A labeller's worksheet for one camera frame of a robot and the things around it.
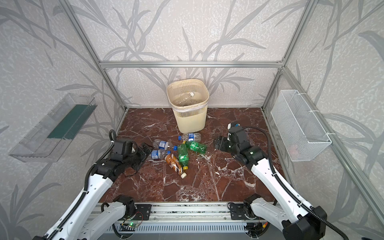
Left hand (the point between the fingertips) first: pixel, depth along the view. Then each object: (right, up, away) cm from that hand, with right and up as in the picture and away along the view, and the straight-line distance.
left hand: (153, 148), depth 77 cm
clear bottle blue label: (+1, -1, +16) cm, 16 cm away
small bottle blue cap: (+17, +3, +22) cm, 28 cm away
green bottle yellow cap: (+22, -2, +16) cm, 27 cm away
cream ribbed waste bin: (+19, +16, +14) cm, 28 cm away
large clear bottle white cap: (+13, +29, +24) cm, 39 cm away
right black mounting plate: (+44, -31, -3) cm, 54 cm away
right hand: (+34, +6, 0) cm, 35 cm away
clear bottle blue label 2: (-1, -6, +14) cm, 15 cm away
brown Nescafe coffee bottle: (+8, -10, +9) cm, 16 cm away
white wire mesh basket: (+68, +8, -16) cm, 70 cm away
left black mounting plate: (-4, -31, -4) cm, 32 cm away
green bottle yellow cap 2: (+14, -7, +12) cm, 20 cm away
